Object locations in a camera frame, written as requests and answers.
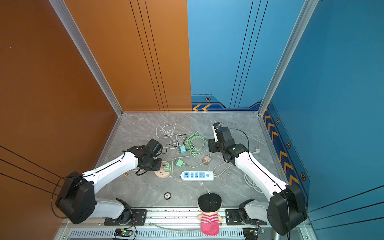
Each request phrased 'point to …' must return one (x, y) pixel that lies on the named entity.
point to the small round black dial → (167, 195)
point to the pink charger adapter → (206, 158)
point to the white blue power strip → (200, 176)
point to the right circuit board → (252, 233)
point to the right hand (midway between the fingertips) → (212, 140)
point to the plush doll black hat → (210, 204)
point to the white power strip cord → (250, 181)
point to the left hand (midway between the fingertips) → (158, 166)
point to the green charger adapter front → (179, 162)
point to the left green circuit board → (123, 232)
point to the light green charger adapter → (167, 167)
